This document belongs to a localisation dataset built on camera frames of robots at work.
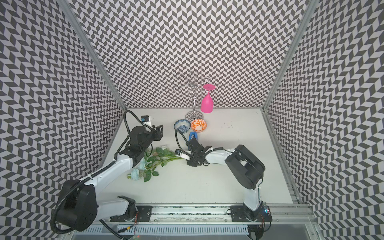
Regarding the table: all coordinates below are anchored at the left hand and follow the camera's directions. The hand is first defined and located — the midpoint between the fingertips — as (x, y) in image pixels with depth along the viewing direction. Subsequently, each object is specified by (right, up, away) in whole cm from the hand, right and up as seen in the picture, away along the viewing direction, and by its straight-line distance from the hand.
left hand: (159, 126), depth 85 cm
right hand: (+17, -21, +8) cm, 28 cm away
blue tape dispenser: (+21, -6, +13) cm, 26 cm away
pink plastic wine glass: (+28, +12, +6) cm, 31 cm away
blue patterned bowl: (+12, 0, +20) cm, 23 cm away
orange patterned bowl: (+23, 0, +20) cm, 31 cm away
